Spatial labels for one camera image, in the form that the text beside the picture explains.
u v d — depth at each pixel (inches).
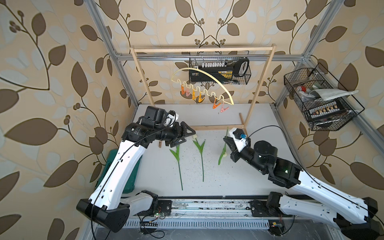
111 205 14.6
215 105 29.9
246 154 22.0
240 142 20.7
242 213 29.0
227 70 32.0
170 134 22.3
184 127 23.0
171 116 24.8
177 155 36.6
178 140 22.8
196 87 30.0
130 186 30.7
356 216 15.5
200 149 37.8
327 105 26.9
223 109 29.0
